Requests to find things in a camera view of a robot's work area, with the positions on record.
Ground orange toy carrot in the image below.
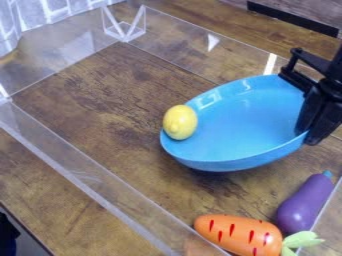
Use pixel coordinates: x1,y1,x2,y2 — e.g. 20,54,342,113
193,213,326,256

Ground dark baseboard strip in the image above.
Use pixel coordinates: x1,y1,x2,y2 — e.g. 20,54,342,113
248,0,340,38

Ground yellow toy lemon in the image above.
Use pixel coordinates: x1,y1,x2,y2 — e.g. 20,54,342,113
163,105,198,140

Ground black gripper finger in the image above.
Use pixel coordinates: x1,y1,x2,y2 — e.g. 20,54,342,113
296,85,332,134
305,99,342,146

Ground clear acrylic enclosure walls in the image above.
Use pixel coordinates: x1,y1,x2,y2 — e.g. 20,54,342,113
0,4,342,256

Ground blue round plate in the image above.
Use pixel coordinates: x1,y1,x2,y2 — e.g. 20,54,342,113
161,75,306,172

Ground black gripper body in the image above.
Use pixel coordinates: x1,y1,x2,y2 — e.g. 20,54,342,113
278,45,342,97

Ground purple toy eggplant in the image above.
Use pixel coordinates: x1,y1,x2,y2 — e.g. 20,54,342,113
276,170,334,234

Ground white patterned curtain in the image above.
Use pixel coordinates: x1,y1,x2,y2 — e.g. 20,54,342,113
0,0,125,58

